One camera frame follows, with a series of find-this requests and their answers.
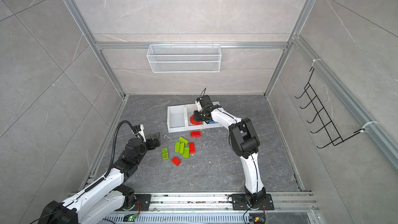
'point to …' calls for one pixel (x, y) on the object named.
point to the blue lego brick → (211, 122)
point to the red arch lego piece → (193, 121)
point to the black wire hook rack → (330, 132)
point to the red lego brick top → (196, 134)
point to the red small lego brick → (176, 160)
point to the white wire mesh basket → (185, 58)
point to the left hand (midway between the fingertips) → (152, 131)
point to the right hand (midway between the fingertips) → (195, 115)
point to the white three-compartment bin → (178, 118)
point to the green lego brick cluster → (182, 146)
